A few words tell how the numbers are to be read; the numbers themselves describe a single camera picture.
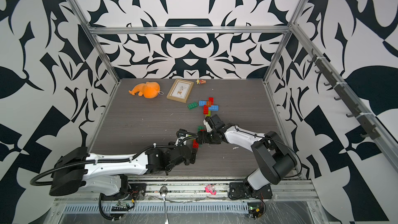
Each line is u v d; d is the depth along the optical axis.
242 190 0.74
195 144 0.85
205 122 0.85
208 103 1.01
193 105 1.05
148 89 1.05
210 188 0.75
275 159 0.45
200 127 0.94
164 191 0.75
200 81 1.17
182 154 0.56
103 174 0.44
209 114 1.00
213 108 1.01
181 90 1.13
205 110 1.03
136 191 0.73
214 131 0.70
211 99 1.05
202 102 1.04
